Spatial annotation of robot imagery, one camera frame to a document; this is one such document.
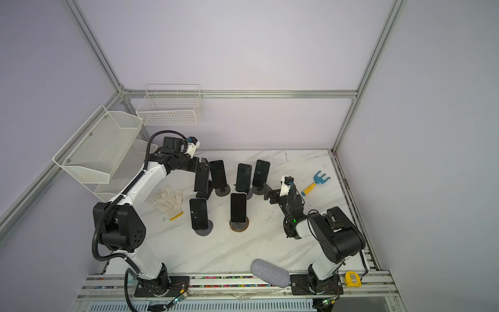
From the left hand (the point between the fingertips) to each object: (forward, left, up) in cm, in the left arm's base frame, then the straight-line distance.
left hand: (200, 166), depth 89 cm
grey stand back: (-2, -9, -18) cm, 21 cm away
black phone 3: (-21, -2, -6) cm, 22 cm away
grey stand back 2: (-4, -23, -17) cm, 29 cm away
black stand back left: (-5, +1, -18) cm, 18 cm away
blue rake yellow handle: (+6, -60, -19) cm, 64 cm away
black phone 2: (+2, -28, -8) cm, 29 cm away
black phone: (-2, +1, -10) cm, 10 cm away
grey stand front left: (-24, -2, -19) cm, 31 cm away
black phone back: (0, -8, -6) cm, 10 cm away
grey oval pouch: (-41, -32, -16) cm, 55 cm away
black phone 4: (-19, -19, -5) cm, 27 cm away
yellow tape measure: (-44, -62, -18) cm, 78 cm away
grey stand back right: (0, -28, -20) cm, 35 cm away
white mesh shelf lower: (-10, +23, +12) cm, 27 cm away
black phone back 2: (-2, -20, -7) cm, 21 cm away
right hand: (-7, -32, -5) cm, 33 cm away
